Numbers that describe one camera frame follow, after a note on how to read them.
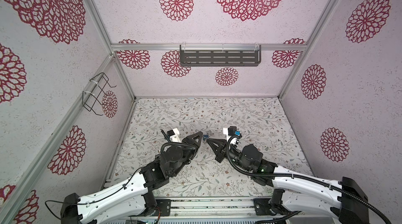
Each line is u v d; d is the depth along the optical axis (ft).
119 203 1.50
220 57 3.25
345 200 1.33
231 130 1.89
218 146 2.05
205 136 3.24
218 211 2.40
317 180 1.51
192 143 1.93
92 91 2.46
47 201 1.40
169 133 2.08
